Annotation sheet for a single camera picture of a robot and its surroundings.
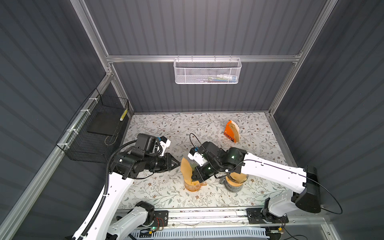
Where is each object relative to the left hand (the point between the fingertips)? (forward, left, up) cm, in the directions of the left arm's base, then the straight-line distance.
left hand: (179, 164), depth 65 cm
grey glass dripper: (-5, -25, -10) cm, 28 cm away
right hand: (-5, -6, -7) cm, 10 cm away
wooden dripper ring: (-5, -25, -11) cm, 28 cm away
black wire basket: (+20, +41, +2) cm, 46 cm away
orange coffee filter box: (+30, -34, -17) cm, 48 cm away
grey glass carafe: (-4, -26, -21) cm, 33 cm away
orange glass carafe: (-2, -7, -25) cm, 26 cm away
